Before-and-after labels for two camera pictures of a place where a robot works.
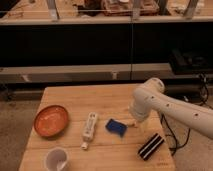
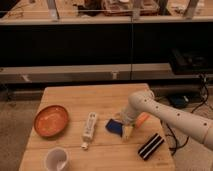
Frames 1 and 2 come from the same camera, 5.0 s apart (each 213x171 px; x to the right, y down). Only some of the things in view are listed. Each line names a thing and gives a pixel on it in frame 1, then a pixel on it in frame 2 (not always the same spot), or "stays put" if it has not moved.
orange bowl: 51,122 stays put
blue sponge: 116,127 stays put
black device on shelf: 191,62 stays put
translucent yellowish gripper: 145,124 -> 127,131
